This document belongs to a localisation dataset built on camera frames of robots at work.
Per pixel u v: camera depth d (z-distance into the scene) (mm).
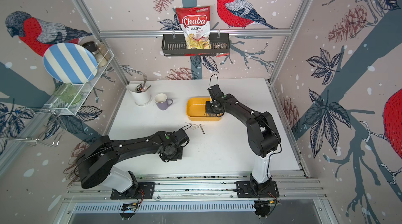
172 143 632
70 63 727
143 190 728
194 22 799
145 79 1068
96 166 429
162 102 974
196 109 1047
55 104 644
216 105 685
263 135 496
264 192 674
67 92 696
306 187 761
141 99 1029
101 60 827
